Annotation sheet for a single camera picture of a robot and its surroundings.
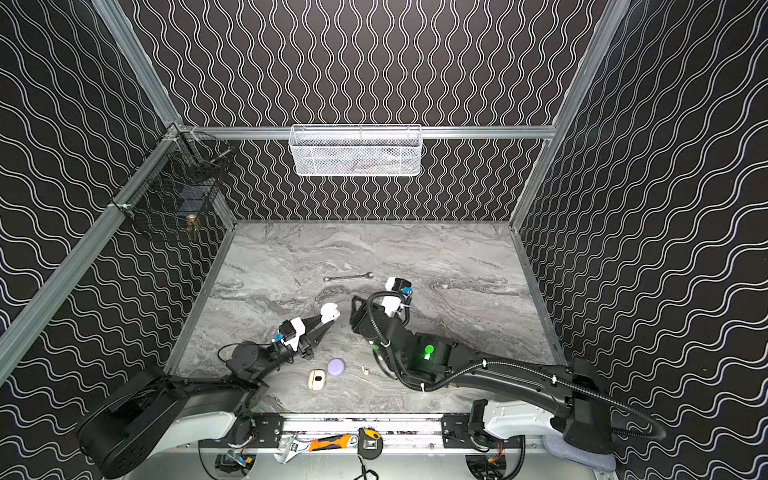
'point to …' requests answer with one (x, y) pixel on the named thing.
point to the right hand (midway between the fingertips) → (357, 304)
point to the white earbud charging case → (329, 313)
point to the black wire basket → (173, 199)
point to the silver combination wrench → (368, 275)
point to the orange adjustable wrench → (293, 446)
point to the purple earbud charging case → (336, 367)
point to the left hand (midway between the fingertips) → (334, 320)
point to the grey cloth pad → (559, 446)
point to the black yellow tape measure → (370, 443)
